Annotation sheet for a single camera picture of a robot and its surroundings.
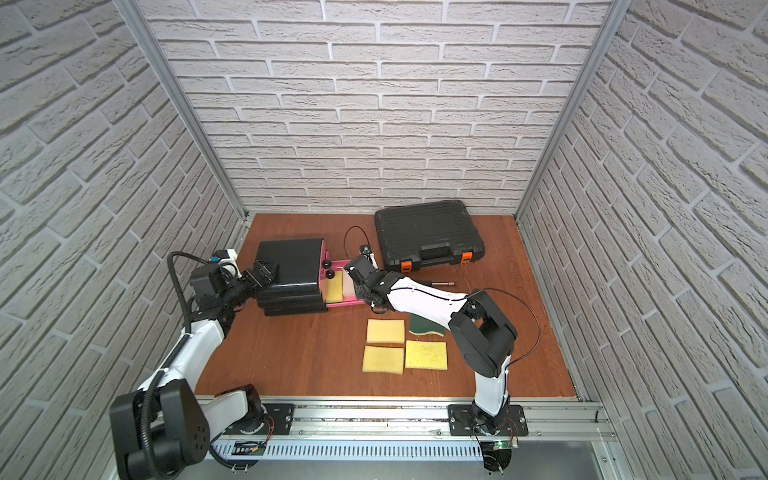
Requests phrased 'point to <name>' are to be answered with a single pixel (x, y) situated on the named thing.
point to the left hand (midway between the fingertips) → (271, 263)
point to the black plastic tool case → (417, 235)
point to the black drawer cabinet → (296, 289)
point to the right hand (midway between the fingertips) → (370, 279)
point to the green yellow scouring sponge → (422, 325)
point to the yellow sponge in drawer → (335, 288)
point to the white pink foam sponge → (349, 288)
